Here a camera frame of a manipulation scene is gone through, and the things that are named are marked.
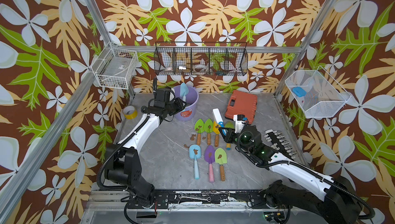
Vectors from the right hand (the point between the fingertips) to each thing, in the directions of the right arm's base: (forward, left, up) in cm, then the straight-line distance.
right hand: (218, 128), depth 77 cm
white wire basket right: (+18, -55, +7) cm, 58 cm away
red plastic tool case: (+31, -21, -16) cm, 41 cm away
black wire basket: (+46, +8, +11) cm, 48 cm away
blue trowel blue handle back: (+24, +18, +4) cm, 31 cm away
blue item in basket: (+21, -48, +6) cm, 53 cm away
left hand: (+16, +17, +3) cm, 23 cm away
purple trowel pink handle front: (-6, +4, -20) cm, 21 cm away
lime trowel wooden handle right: (-7, -3, -20) cm, 22 cm away
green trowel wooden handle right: (+12, +3, -20) cm, 23 cm away
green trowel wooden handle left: (+13, +9, -20) cm, 26 cm away
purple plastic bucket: (+19, +16, -12) cm, 28 cm away
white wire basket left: (+32, +58, +15) cm, 68 cm away
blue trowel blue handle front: (-4, +12, -20) cm, 24 cm away
